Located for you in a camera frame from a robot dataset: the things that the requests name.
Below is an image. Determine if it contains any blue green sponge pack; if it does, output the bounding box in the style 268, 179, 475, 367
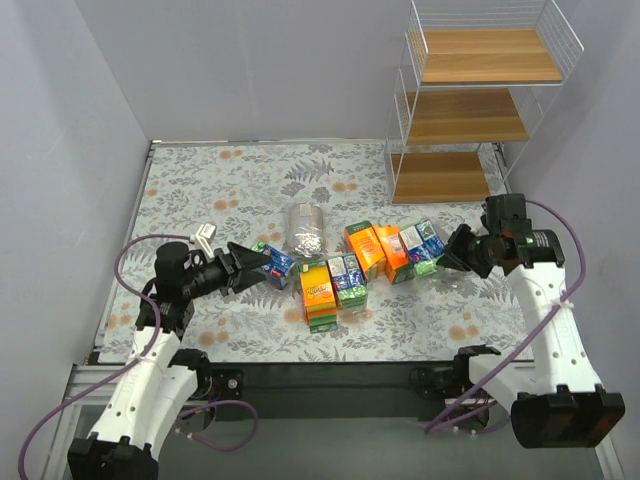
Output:
327, 253, 368, 313
251, 242, 296, 290
399, 219, 445, 277

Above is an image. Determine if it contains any orange Sponge Daddy box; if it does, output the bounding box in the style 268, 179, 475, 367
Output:
298, 261, 337, 334

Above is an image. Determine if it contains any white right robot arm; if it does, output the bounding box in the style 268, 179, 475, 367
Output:
424, 194, 625, 449

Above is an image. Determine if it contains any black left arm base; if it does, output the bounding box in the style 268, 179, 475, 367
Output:
190, 368, 245, 401

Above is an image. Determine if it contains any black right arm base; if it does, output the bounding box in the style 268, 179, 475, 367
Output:
408, 365, 464, 400

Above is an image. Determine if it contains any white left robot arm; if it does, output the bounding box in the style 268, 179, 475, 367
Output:
67, 236, 269, 479

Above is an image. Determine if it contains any silver steel wool pack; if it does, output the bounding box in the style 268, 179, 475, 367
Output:
286, 202, 326, 259

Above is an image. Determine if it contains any floral patterned table mat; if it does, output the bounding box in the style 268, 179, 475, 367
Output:
99, 142, 526, 363

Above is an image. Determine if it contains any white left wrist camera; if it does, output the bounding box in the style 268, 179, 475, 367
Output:
191, 223, 217, 251

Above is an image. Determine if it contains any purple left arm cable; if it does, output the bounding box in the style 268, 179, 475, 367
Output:
17, 232, 260, 480

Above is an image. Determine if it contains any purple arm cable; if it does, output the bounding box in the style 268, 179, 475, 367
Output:
423, 199, 585, 435
17, 232, 260, 480

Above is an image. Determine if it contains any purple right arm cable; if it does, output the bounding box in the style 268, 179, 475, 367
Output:
423, 199, 585, 435

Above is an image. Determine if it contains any aluminium frame rail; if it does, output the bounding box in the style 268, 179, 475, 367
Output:
41, 364, 123, 479

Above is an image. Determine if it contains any white wire wooden shelf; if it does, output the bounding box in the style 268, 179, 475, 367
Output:
384, 1, 584, 204

